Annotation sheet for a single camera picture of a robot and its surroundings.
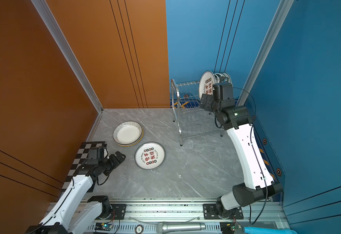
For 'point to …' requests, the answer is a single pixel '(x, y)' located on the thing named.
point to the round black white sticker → (139, 229)
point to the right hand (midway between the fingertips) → (213, 99)
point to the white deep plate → (127, 133)
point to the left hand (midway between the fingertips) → (121, 158)
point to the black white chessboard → (81, 158)
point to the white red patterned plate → (150, 155)
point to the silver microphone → (162, 227)
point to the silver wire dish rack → (190, 120)
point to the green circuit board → (103, 226)
